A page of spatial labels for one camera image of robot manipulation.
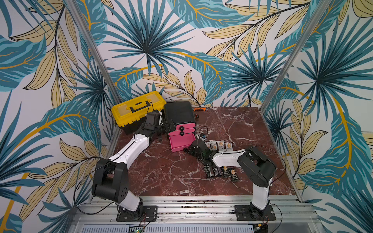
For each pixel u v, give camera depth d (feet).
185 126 2.97
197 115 3.71
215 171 2.84
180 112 3.13
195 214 2.45
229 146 3.20
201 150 2.41
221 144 3.20
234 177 2.75
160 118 2.31
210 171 2.80
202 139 2.75
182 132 3.08
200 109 3.98
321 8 2.26
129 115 3.05
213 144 3.20
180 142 3.09
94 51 2.74
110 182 1.43
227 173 2.81
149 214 2.41
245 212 2.36
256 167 1.64
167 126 2.55
